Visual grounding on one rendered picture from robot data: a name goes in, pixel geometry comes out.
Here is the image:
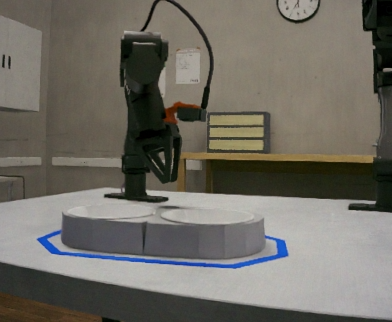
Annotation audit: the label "blue tape outline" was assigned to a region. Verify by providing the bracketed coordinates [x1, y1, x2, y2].
[37, 230, 288, 269]

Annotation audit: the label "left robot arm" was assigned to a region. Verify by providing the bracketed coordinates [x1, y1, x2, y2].
[348, 31, 392, 213]

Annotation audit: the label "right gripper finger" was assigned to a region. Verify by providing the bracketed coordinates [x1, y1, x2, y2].
[148, 138, 182, 182]
[133, 136, 173, 184]

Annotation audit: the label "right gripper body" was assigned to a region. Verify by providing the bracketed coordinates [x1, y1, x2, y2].
[129, 94, 201, 147]

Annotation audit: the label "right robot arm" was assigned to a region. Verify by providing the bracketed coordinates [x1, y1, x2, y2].
[104, 31, 207, 203]

